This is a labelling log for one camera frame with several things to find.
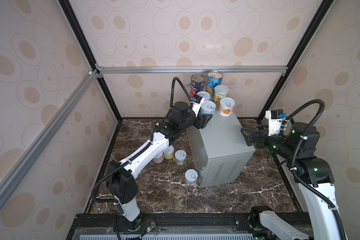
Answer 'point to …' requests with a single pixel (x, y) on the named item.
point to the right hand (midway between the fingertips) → (251, 127)
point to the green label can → (180, 157)
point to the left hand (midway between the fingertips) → (212, 111)
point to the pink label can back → (158, 158)
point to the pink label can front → (191, 177)
